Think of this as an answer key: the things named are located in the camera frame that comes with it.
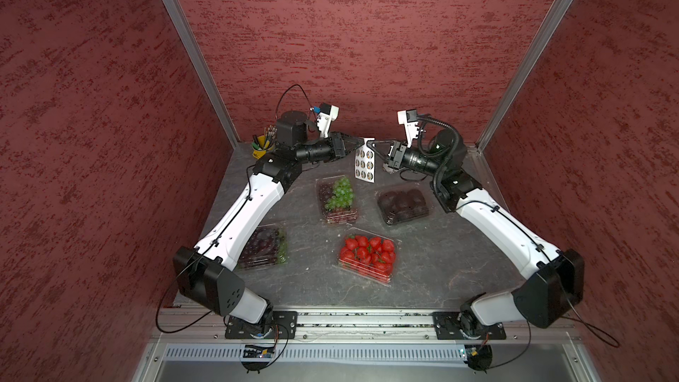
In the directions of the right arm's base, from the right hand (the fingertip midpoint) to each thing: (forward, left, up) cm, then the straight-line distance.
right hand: (365, 150), depth 66 cm
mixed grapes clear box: (+6, +9, -32) cm, 34 cm away
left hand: (+1, +1, 0) cm, 1 cm away
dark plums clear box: (+5, -15, -35) cm, 39 cm away
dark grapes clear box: (-12, +31, -30) cm, 45 cm away
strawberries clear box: (-14, -1, -34) cm, 37 cm away
